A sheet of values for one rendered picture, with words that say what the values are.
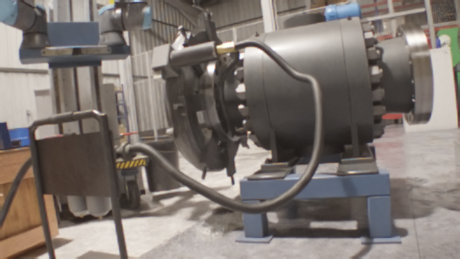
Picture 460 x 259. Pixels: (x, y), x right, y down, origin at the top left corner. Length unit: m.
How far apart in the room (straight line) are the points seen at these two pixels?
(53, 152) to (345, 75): 1.09
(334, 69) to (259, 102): 0.33
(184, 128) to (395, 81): 0.90
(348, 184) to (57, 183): 1.01
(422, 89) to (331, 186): 0.52
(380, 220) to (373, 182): 0.14
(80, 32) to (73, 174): 1.29
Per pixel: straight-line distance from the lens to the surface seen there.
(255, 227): 1.30
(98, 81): 2.20
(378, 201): 1.21
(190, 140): 1.40
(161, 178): 2.43
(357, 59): 1.28
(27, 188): 1.55
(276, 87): 1.30
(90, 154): 1.03
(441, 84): 5.13
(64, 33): 2.21
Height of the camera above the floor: 0.50
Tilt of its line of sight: 2 degrees down
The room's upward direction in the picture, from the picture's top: 6 degrees counter-clockwise
